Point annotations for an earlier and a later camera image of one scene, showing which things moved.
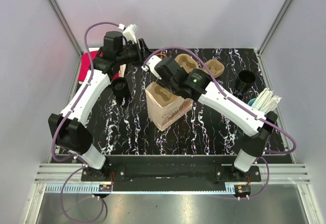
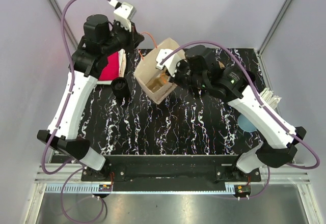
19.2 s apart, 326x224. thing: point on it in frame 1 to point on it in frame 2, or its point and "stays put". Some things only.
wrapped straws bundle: (266, 102) stays put
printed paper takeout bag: (161, 117) to (153, 80)
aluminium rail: (67, 178) stays put
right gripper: (160, 81) to (179, 64)
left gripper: (144, 51) to (135, 38)
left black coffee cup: (120, 87) stays put
